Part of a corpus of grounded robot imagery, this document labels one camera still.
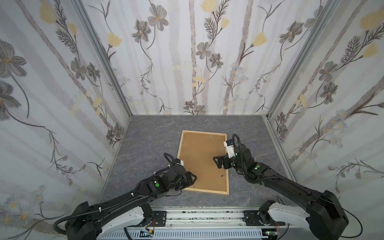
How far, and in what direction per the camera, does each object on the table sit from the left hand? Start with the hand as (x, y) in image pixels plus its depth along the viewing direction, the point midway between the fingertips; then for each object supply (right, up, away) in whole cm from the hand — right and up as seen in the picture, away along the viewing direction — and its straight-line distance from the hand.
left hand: (194, 176), depth 76 cm
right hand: (+13, +11, +5) cm, 18 cm away
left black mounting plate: (-17, -20, -3) cm, 26 cm away
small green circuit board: (-23, -27, -4) cm, 35 cm away
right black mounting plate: (+29, -20, -3) cm, 35 cm away
